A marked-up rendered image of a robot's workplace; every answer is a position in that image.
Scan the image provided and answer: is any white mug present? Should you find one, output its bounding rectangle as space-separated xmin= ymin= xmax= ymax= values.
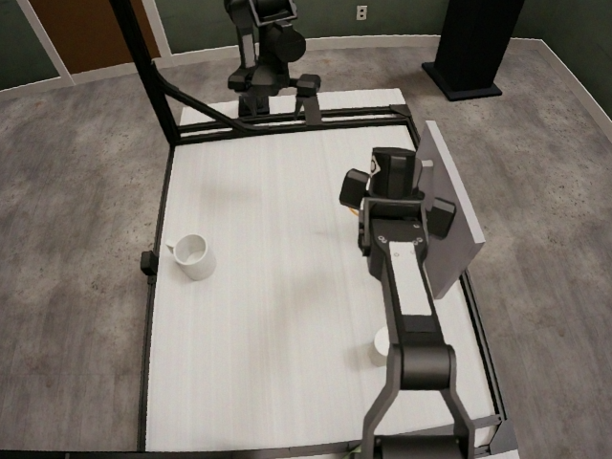
xmin=165 ymin=233 xmax=216 ymax=280

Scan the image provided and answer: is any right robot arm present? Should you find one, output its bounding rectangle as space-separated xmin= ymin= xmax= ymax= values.
xmin=348 ymin=146 xmax=475 ymax=459

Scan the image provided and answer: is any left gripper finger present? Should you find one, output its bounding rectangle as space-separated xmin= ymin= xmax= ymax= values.
xmin=234 ymin=85 xmax=257 ymax=117
xmin=294 ymin=93 xmax=310 ymax=121

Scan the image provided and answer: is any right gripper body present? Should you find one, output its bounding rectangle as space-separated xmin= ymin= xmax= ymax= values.
xmin=339 ymin=168 xmax=457 ymax=241

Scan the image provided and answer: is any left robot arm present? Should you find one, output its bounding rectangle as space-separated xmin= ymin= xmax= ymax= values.
xmin=224 ymin=0 xmax=306 ymax=109

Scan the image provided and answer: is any white cylinder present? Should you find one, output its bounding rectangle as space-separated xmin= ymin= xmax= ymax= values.
xmin=368 ymin=327 xmax=389 ymax=366

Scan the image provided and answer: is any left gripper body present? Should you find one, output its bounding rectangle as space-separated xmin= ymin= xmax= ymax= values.
xmin=228 ymin=50 xmax=321 ymax=97

